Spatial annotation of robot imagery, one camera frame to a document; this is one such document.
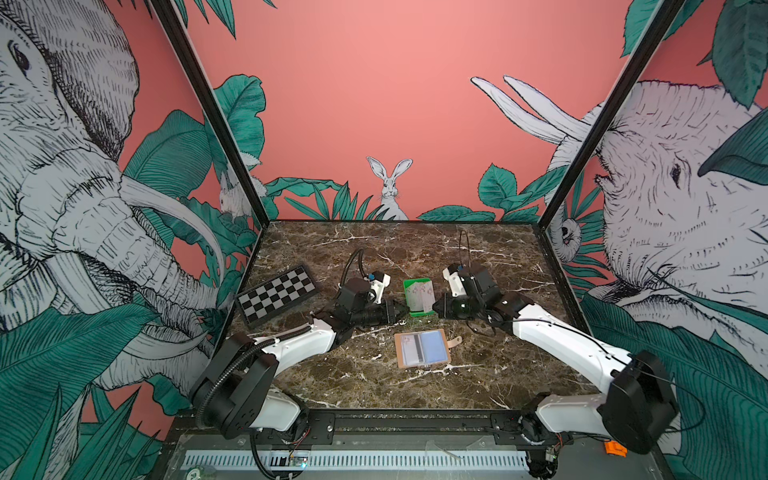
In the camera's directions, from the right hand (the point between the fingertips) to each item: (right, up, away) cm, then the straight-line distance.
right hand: (429, 304), depth 80 cm
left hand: (-5, -1, 0) cm, 5 cm away
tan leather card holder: (-2, -14, +7) cm, 16 cm away
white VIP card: (0, +2, +5) cm, 5 cm away
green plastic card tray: (-5, +4, +19) cm, 20 cm away
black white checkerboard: (-49, 0, +15) cm, 51 cm away
